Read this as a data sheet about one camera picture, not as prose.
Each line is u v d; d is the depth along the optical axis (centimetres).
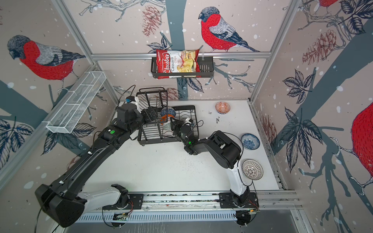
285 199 76
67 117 71
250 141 95
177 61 88
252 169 83
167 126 95
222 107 114
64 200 38
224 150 54
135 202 73
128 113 54
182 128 79
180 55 86
